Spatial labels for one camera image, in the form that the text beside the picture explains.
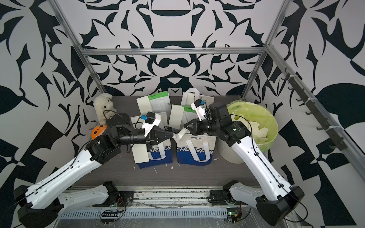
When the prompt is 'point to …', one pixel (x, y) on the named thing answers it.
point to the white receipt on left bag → (139, 152)
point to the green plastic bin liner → (256, 113)
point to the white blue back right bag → (193, 94)
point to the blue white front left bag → (160, 154)
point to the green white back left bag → (160, 104)
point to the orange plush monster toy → (97, 130)
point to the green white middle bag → (189, 115)
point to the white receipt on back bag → (144, 105)
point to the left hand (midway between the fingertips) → (171, 131)
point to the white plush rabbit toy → (104, 107)
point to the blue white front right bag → (196, 150)
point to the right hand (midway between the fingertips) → (185, 123)
